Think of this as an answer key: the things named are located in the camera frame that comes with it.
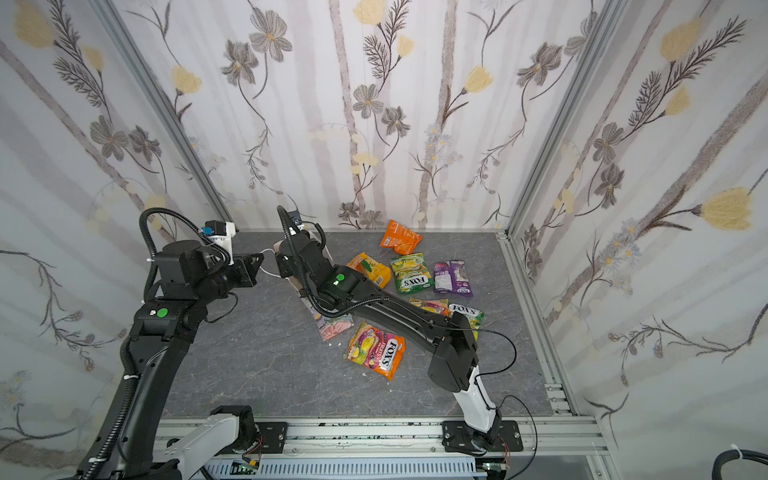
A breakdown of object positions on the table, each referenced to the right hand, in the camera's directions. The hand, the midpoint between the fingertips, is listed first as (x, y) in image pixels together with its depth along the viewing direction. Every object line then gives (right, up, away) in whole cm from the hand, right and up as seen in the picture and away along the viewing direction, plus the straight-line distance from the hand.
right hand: (288, 236), depth 68 cm
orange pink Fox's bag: (+20, -32, +18) cm, 41 cm away
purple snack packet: (+46, -12, +35) cm, 59 cm away
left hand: (-5, -4, 0) cm, 7 cm away
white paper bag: (+5, -26, +21) cm, 34 cm away
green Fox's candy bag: (+31, -10, +36) cm, 49 cm away
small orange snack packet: (+28, +3, +46) cm, 54 cm away
